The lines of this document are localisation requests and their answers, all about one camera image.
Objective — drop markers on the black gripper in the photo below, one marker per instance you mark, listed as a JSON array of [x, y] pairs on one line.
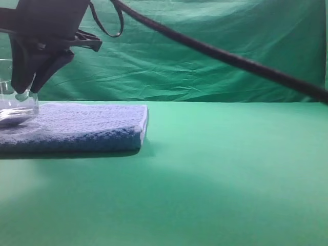
[[50, 22]]

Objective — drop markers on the folded blue towel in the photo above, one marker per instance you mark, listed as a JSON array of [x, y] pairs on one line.
[[71, 127]]

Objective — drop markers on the transparent glass cup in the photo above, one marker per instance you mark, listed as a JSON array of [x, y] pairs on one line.
[[15, 108]]

